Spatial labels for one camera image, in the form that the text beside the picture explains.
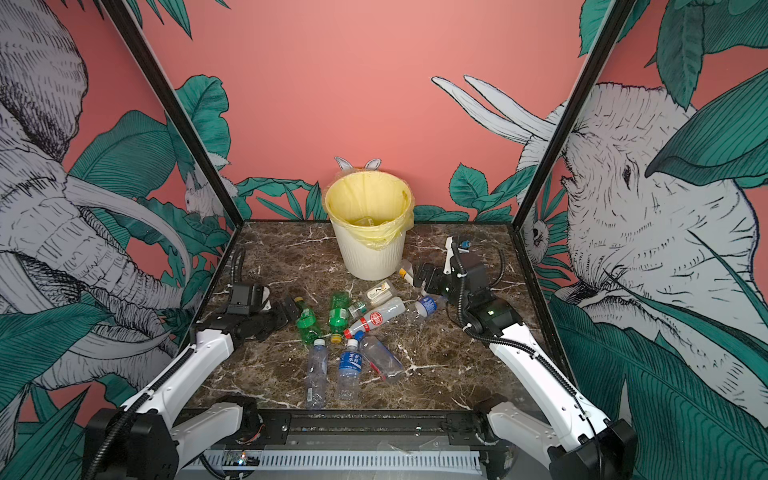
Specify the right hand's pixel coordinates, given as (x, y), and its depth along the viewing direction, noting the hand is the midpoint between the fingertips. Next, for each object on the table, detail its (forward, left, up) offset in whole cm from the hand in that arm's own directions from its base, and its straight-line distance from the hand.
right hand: (423, 263), depth 74 cm
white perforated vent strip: (-39, +21, -27) cm, 52 cm away
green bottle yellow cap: (-6, +34, -23) cm, 41 cm away
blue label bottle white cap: (-18, +19, -22) cm, 34 cm away
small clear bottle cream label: (+4, +12, -21) cm, 25 cm away
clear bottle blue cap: (+1, -4, -24) cm, 24 cm away
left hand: (-4, +37, -17) cm, 41 cm away
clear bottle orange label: (+14, +3, -24) cm, 28 cm away
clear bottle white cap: (-21, +28, -25) cm, 43 cm away
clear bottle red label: (-5, +15, -23) cm, 28 cm away
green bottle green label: (-4, +24, -21) cm, 32 cm away
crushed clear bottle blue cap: (-15, +10, -28) cm, 33 cm away
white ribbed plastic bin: (+12, +16, -16) cm, 26 cm away
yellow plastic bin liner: (+35, +15, -13) cm, 40 cm away
